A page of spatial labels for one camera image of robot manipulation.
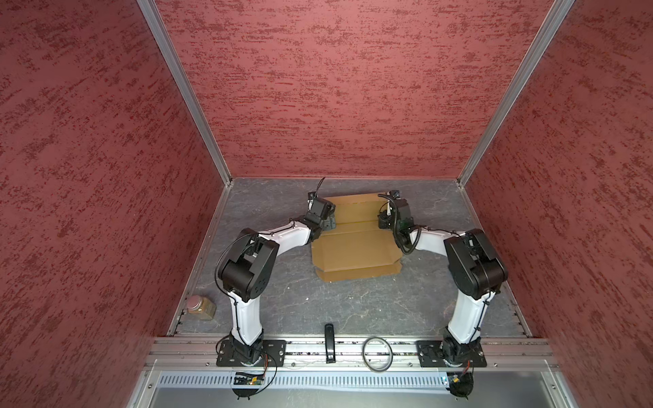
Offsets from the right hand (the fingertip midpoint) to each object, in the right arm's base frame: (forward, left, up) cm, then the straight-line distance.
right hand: (382, 215), depth 101 cm
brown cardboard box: (-12, +11, -3) cm, 17 cm away
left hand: (-3, +25, +1) cm, 26 cm away
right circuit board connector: (-56, -16, -7) cm, 59 cm away
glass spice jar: (-36, +60, +4) cm, 70 cm away
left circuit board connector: (-54, +47, -6) cm, 71 cm away
